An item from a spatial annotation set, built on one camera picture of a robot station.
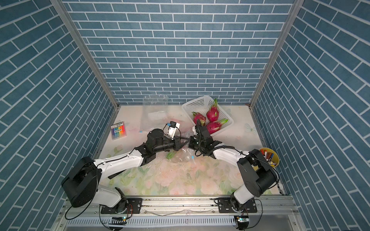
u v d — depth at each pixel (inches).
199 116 40.4
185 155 29.7
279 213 30.3
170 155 34.3
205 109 46.4
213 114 41.3
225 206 28.9
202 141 27.3
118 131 40.2
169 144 27.6
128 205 29.0
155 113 45.7
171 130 28.4
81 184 16.7
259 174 17.8
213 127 37.7
